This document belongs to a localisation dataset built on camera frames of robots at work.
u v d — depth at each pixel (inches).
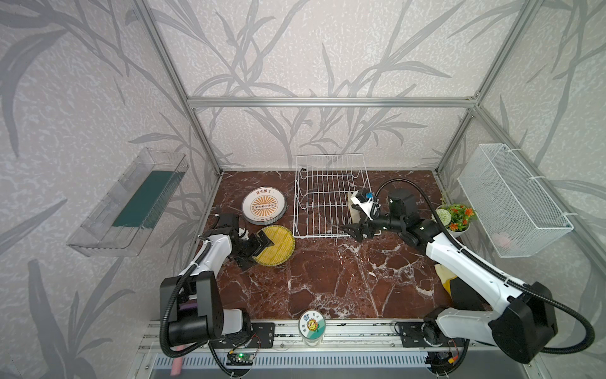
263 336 29.1
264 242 31.0
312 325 26.9
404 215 23.1
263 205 41.3
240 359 28.2
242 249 29.0
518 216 24.2
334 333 29.7
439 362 30.3
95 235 22.8
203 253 20.0
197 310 16.5
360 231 26.2
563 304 15.1
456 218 33.5
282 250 35.9
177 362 26.9
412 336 28.8
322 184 44.0
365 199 25.2
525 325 15.4
